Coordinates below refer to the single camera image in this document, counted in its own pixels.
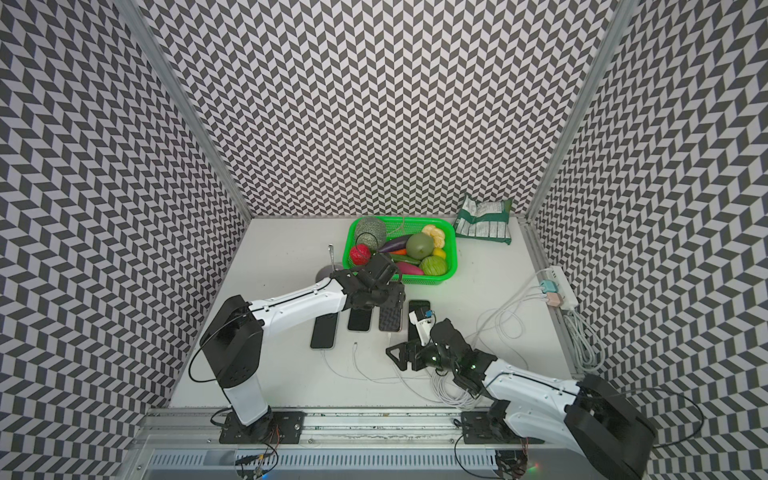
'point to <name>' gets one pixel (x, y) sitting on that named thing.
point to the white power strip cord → (588, 345)
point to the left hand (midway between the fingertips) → (392, 298)
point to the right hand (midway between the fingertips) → (398, 354)
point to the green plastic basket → (398, 225)
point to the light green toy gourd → (433, 265)
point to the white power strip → (570, 299)
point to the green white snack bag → (488, 220)
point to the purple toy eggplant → (398, 243)
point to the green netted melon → (370, 231)
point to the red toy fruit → (360, 254)
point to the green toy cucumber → (404, 258)
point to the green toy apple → (420, 246)
